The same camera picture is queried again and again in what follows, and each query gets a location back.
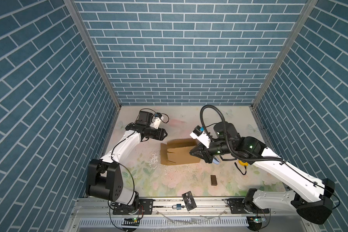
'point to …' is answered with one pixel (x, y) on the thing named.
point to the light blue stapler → (215, 161)
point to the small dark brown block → (213, 180)
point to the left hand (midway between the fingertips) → (163, 132)
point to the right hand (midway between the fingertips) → (189, 150)
